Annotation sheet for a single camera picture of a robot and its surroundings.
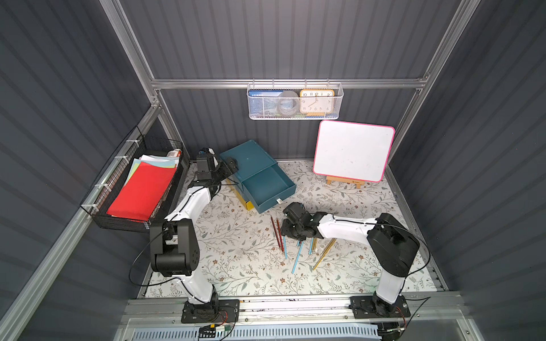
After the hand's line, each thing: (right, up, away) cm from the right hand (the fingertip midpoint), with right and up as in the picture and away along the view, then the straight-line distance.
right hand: (286, 229), depth 90 cm
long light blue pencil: (+6, -6, -1) cm, 9 cm away
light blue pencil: (-1, -5, +1) cm, 5 cm away
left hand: (-26, +28, +1) cm, 38 cm away
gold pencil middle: (+12, -6, -1) cm, 14 cm away
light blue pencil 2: (+11, -5, -1) cm, 12 cm away
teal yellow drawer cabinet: (-15, +30, +2) cm, 34 cm away
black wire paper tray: (-56, +33, -13) cm, 66 cm away
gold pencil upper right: (+19, -7, -1) cm, 20 cm away
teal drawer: (-7, +18, -3) cm, 20 cm away
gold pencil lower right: (+15, -11, -4) cm, 19 cm away
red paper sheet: (-51, +17, -16) cm, 56 cm away
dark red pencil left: (-5, -2, +3) cm, 6 cm away
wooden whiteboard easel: (+23, +22, +18) cm, 37 cm away
